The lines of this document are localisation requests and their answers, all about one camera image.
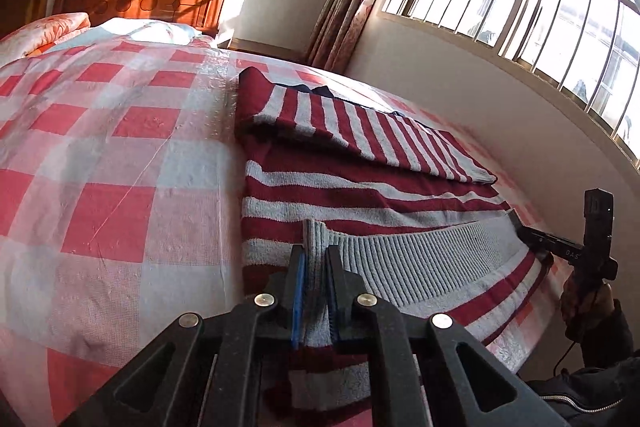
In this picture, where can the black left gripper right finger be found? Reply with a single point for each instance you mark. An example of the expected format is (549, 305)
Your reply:
(424, 372)

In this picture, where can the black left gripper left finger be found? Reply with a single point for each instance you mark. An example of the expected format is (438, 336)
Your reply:
(204, 371)

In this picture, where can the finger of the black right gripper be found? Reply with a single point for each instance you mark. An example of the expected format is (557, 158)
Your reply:
(546, 259)
(534, 239)

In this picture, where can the red white navy striped sweater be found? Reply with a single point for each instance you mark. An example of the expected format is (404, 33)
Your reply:
(406, 206)

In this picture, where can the dark jacket sleeve forearm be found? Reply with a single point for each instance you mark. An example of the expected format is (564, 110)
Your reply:
(605, 392)

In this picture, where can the person's right hand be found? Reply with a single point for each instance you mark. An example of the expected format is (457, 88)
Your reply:
(584, 304)

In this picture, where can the pink white checkered bedsheet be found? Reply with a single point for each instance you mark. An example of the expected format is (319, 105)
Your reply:
(121, 194)

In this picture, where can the dark wooden nightstand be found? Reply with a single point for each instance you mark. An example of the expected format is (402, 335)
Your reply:
(262, 49)

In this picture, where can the floral light blue quilt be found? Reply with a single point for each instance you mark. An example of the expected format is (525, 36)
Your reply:
(155, 31)

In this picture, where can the pink floral pillow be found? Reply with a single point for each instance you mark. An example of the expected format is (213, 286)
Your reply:
(40, 35)

